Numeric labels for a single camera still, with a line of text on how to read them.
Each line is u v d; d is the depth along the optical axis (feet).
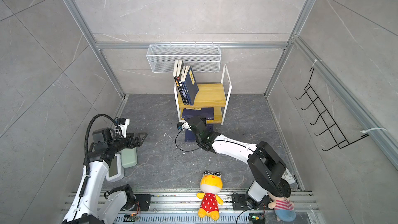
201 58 3.29
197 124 2.04
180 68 2.51
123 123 2.25
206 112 2.82
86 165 1.61
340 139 2.04
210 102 2.91
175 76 2.36
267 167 1.43
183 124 2.49
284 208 2.19
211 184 2.39
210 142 1.94
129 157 2.68
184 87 2.50
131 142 2.25
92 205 1.39
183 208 2.40
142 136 2.49
